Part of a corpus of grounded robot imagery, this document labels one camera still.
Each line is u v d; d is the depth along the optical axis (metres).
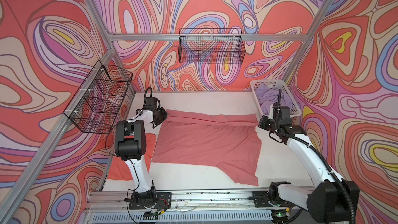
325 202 0.39
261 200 0.73
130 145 0.52
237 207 0.72
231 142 0.92
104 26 0.84
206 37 0.88
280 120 0.62
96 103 0.78
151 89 0.88
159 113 0.91
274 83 1.16
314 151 0.48
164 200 0.72
